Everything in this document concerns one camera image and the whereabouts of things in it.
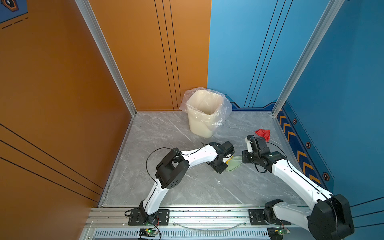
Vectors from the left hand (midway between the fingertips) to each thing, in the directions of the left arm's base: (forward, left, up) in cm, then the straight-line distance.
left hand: (220, 168), depth 89 cm
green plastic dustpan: (+2, -8, +4) cm, 9 cm away
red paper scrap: (+26, -33, +1) cm, 42 cm away
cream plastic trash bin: (+38, +10, +13) cm, 42 cm away
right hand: (+4, -12, +9) cm, 15 cm away
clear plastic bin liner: (+25, -2, +24) cm, 34 cm away
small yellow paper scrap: (-1, -2, +10) cm, 10 cm away
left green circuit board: (-32, +35, -2) cm, 48 cm away
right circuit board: (-31, -24, -2) cm, 40 cm away
